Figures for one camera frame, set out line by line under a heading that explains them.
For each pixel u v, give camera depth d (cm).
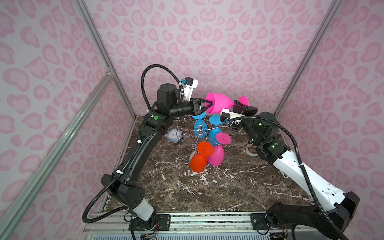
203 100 58
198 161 68
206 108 60
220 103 60
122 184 40
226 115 56
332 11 71
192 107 55
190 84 56
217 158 74
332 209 39
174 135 102
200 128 70
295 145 47
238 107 64
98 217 42
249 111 56
